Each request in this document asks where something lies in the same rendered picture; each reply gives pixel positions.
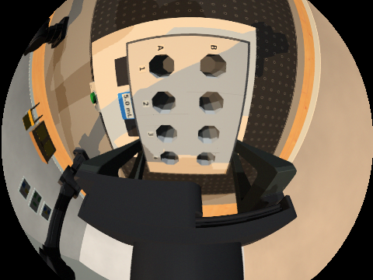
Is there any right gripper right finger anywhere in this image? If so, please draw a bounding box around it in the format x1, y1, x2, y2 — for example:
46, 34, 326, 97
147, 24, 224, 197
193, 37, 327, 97
230, 139, 297, 213

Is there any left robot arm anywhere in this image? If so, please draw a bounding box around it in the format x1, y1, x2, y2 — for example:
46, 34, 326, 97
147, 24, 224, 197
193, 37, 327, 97
24, 16, 68, 56

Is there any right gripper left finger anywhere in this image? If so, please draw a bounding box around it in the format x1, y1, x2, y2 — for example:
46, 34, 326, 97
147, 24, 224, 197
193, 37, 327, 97
79, 139, 145, 180

